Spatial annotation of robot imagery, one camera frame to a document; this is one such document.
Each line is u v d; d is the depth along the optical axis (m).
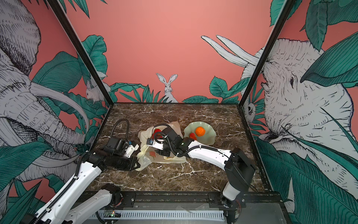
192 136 0.97
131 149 0.70
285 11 0.71
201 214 0.70
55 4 0.69
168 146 0.60
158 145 0.68
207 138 0.97
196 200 0.75
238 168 0.44
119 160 0.61
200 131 0.98
